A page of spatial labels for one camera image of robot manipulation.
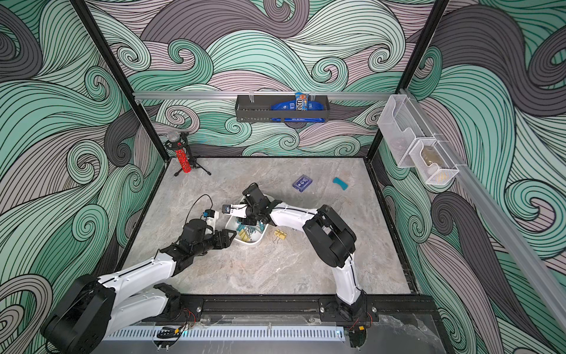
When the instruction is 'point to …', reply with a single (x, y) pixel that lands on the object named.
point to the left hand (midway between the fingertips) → (231, 231)
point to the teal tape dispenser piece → (341, 183)
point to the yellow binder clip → (281, 234)
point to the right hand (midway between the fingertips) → (242, 208)
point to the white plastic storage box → (242, 234)
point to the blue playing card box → (302, 183)
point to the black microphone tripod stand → (191, 159)
